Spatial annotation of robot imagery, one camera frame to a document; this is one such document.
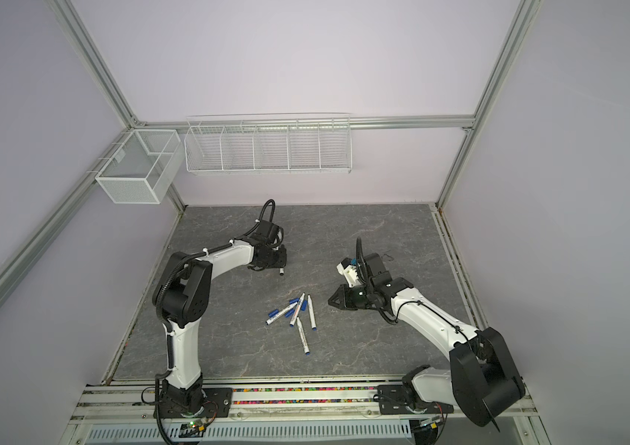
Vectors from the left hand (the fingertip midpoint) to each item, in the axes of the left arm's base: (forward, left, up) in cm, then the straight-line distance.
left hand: (285, 262), depth 100 cm
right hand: (-21, -15, +8) cm, 27 cm away
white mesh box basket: (+28, +48, +24) cm, 61 cm away
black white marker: (-3, +1, -1) cm, 4 cm away
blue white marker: (-20, -9, -1) cm, 22 cm away
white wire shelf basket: (+33, +3, +28) cm, 44 cm away
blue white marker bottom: (-27, -6, -1) cm, 28 cm away
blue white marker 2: (-19, +3, -1) cm, 19 cm away
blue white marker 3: (-19, -4, -1) cm, 20 cm away
